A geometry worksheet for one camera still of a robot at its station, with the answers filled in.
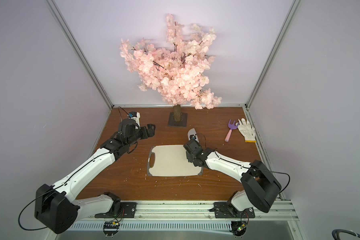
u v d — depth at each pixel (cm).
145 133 71
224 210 73
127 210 73
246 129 106
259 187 42
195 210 74
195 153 65
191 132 98
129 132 60
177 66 72
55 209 38
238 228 70
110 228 72
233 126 106
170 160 89
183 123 110
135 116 71
